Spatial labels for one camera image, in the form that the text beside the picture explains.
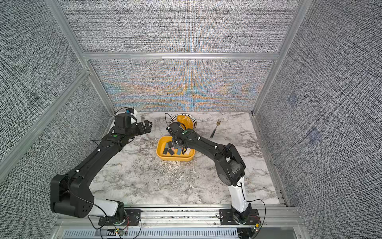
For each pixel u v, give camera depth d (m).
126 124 0.65
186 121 1.06
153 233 0.70
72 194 0.42
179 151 0.98
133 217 0.74
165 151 0.98
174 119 1.12
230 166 0.52
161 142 0.97
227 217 0.74
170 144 0.98
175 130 0.71
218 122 1.13
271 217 0.75
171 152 0.96
